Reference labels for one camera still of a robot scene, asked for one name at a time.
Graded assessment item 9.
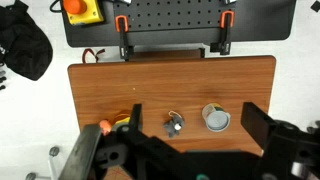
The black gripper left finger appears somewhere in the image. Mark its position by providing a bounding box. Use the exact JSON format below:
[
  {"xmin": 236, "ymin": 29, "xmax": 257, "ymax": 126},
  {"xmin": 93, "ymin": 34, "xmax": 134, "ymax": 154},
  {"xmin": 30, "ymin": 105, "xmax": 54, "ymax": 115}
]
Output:
[{"xmin": 59, "ymin": 123, "xmax": 104, "ymax": 180}]

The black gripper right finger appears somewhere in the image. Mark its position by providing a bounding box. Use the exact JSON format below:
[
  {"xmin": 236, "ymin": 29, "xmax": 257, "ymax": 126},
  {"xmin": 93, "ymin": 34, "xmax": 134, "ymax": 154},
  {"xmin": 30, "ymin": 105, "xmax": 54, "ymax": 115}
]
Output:
[{"xmin": 240, "ymin": 101, "xmax": 279, "ymax": 158}]

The gray plush toy animal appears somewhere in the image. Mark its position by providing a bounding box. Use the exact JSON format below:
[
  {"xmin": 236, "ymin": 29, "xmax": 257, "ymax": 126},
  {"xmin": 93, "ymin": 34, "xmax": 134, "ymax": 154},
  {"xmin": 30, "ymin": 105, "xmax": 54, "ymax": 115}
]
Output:
[{"xmin": 162, "ymin": 110, "xmax": 186, "ymax": 138}]

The small orange object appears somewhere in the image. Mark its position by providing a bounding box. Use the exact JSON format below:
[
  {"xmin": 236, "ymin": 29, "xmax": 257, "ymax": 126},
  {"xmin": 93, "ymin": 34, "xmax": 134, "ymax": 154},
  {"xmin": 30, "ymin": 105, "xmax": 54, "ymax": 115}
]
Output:
[{"xmin": 99, "ymin": 119, "xmax": 113, "ymax": 136}]

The small black square object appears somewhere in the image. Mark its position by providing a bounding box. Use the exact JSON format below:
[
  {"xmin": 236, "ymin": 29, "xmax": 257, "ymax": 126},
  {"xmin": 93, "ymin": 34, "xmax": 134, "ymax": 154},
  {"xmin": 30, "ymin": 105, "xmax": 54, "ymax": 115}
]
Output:
[{"xmin": 310, "ymin": 0, "xmax": 320, "ymax": 13}]

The yellow tape roll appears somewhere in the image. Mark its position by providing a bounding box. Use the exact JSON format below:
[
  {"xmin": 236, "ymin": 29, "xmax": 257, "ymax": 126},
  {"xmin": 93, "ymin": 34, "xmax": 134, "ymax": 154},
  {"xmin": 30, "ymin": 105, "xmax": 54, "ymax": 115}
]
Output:
[{"xmin": 111, "ymin": 111, "xmax": 133, "ymax": 133}]

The orange and black clamp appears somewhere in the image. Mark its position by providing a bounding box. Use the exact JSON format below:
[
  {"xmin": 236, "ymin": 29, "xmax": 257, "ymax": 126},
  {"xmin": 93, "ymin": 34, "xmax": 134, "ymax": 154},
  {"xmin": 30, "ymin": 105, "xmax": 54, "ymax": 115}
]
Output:
[
  {"xmin": 209, "ymin": 10, "xmax": 235, "ymax": 56},
  {"xmin": 115, "ymin": 15, "xmax": 135, "ymax": 61}
]

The black table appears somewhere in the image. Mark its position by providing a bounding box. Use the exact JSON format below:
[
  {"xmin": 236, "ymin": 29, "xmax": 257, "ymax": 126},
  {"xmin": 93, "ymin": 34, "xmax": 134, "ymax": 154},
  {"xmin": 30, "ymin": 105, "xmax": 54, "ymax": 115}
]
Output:
[{"xmin": 60, "ymin": 0, "xmax": 298, "ymax": 48}]

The black bag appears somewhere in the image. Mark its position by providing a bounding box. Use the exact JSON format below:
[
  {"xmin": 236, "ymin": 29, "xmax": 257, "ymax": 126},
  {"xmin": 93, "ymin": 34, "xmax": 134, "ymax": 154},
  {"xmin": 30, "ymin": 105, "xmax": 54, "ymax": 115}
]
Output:
[{"xmin": 0, "ymin": 0, "xmax": 54, "ymax": 82}]

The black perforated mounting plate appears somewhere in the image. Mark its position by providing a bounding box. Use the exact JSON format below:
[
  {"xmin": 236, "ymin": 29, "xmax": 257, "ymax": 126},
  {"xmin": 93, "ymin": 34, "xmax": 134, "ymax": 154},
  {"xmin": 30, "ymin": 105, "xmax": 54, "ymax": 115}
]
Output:
[{"xmin": 112, "ymin": 0, "xmax": 237, "ymax": 33}]

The yellow emergency stop box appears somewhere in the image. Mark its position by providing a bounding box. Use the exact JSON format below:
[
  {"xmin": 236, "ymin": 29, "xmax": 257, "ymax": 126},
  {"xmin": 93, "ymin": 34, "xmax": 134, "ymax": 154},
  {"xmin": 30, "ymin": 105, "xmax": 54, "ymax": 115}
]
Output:
[{"xmin": 62, "ymin": 0, "xmax": 105, "ymax": 27}]

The red cable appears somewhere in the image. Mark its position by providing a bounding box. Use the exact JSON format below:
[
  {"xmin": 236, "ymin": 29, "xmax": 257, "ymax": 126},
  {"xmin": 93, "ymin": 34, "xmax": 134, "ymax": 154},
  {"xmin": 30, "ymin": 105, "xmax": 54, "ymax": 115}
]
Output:
[{"xmin": 82, "ymin": 48, "xmax": 106, "ymax": 64}]

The black cable of stop box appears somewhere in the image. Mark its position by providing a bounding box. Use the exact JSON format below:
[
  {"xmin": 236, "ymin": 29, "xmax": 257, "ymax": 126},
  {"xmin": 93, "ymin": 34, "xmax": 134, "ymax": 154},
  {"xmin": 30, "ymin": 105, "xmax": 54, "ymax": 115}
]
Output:
[{"xmin": 49, "ymin": 0, "xmax": 68, "ymax": 14}]

